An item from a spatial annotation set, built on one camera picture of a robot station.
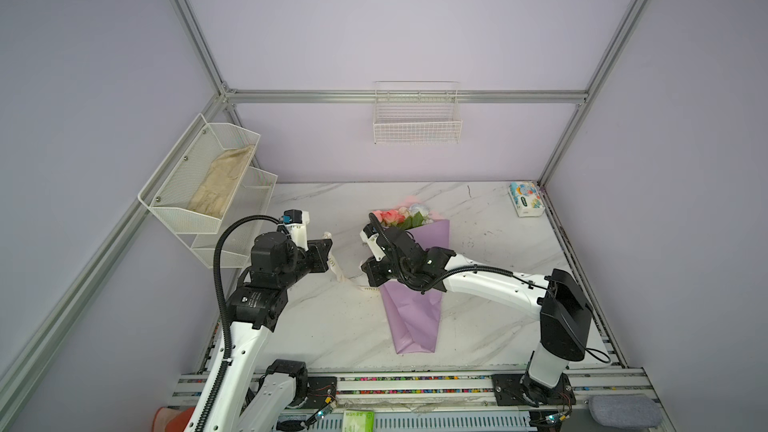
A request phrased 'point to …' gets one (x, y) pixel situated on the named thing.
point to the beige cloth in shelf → (215, 189)
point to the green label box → (358, 421)
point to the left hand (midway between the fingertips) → (330, 245)
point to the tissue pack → (528, 198)
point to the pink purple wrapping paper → (414, 315)
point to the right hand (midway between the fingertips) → (359, 267)
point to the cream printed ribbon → (332, 263)
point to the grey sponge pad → (633, 412)
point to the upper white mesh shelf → (191, 189)
